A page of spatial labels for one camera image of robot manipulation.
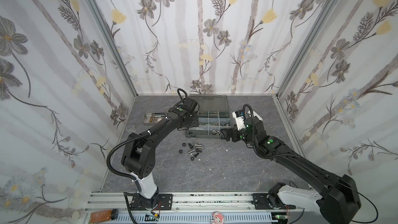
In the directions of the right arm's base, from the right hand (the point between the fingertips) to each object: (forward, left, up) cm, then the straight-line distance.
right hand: (229, 127), depth 77 cm
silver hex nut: (+8, +6, -20) cm, 22 cm away
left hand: (+8, +19, -9) cm, 22 cm away
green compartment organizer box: (+21, +6, -22) cm, 31 cm away
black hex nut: (-1, +25, -22) cm, 33 cm away
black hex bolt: (-3, +20, -21) cm, 29 cm away
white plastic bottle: (+22, -23, -19) cm, 37 cm away
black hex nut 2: (-6, +26, -21) cm, 34 cm away
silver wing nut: (+13, 0, -20) cm, 24 cm away
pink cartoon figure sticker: (-38, +6, -15) cm, 41 cm away
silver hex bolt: (-2, +16, -21) cm, 27 cm away
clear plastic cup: (+6, +58, -18) cm, 61 cm away
